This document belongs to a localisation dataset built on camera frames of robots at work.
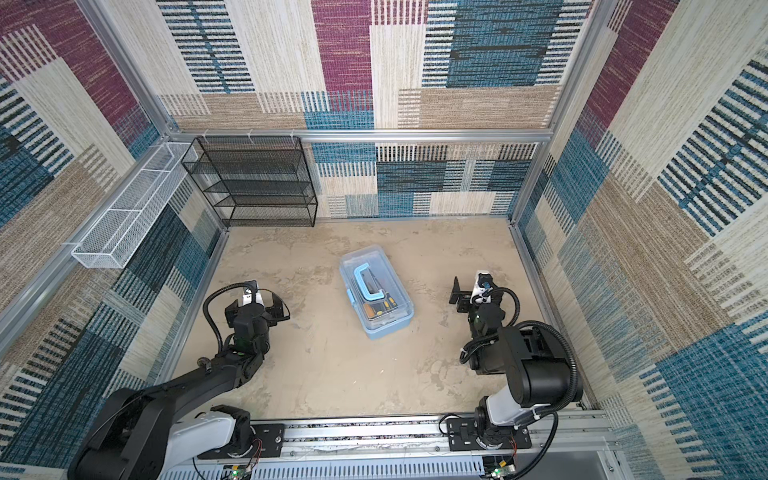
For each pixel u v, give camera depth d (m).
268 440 0.74
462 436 0.73
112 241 0.70
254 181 1.11
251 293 0.73
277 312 0.83
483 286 0.75
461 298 0.81
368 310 0.85
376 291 0.88
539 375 0.45
